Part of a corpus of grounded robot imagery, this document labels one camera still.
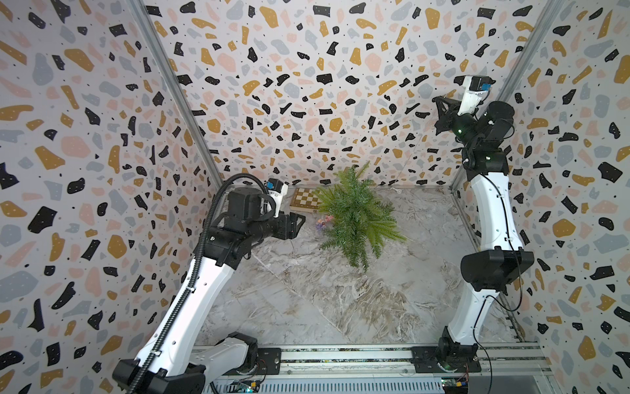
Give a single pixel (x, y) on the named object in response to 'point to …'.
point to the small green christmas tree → (361, 219)
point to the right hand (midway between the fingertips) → (440, 96)
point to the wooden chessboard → (305, 200)
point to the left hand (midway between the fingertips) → (296, 215)
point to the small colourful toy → (320, 225)
